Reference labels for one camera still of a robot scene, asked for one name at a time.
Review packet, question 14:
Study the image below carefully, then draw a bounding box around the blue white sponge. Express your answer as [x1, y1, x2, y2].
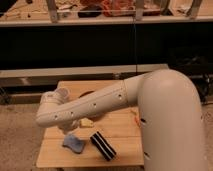
[62, 134, 85, 154]

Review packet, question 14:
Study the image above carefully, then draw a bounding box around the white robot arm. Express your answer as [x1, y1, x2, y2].
[36, 69, 208, 171]

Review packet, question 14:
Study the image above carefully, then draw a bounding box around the orange bowl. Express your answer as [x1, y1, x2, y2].
[78, 91, 94, 98]

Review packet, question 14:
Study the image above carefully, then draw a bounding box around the clear plastic cup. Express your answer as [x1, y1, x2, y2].
[55, 87, 70, 100]

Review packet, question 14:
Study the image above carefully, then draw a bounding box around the wooden table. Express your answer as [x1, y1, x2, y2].
[35, 78, 191, 169]

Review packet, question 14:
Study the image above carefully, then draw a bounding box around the orange carrot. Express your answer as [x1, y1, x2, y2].
[130, 109, 140, 127]

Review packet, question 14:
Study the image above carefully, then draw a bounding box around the red object on shelf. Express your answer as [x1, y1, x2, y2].
[99, 0, 161, 17]

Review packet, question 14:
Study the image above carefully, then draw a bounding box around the metal shelf rail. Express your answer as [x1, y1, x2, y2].
[0, 64, 168, 87]

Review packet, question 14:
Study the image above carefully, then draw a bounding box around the vertical black cable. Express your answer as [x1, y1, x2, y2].
[132, 16, 139, 76]

